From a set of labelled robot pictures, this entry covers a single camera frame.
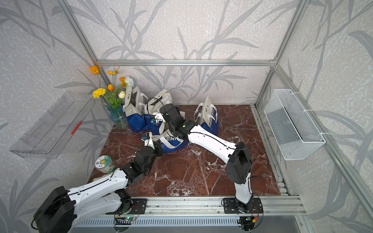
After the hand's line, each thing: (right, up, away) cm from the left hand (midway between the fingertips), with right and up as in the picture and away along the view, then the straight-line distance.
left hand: (161, 141), depth 82 cm
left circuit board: (-15, -38, -11) cm, 42 cm away
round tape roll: (-31, -13, -2) cm, 34 cm away
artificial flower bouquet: (-33, +27, +9) cm, 43 cm away
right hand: (+8, +22, -5) cm, 24 cm away
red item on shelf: (-37, +9, -15) cm, 41 cm away
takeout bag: (-17, +19, +5) cm, 26 cm away
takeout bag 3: (+5, -1, -2) cm, 5 cm away
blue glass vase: (-33, +14, +16) cm, 40 cm away
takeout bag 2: (-4, +21, +4) cm, 22 cm away
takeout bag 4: (+26, +15, +2) cm, 30 cm away
